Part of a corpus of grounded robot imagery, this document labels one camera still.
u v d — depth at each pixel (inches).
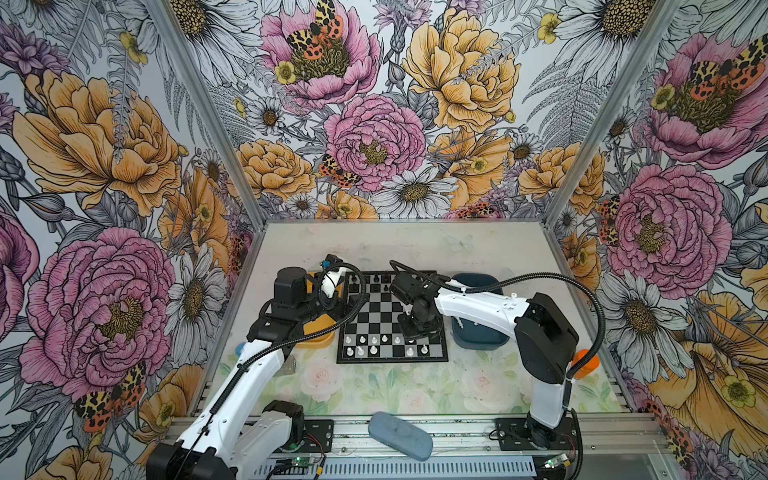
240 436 19.5
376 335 35.0
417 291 25.7
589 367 30.0
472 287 23.3
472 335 32.9
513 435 27.0
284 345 20.4
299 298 24.1
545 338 18.6
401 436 28.2
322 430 29.6
